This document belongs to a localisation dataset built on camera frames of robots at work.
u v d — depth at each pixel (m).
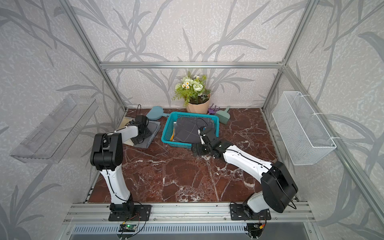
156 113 1.19
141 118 0.85
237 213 0.72
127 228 0.71
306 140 0.59
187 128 1.01
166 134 0.95
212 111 1.19
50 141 0.65
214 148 0.63
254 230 0.71
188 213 0.75
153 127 1.07
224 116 1.15
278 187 0.42
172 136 0.99
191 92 0.90
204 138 0.66
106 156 0.54
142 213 0.74
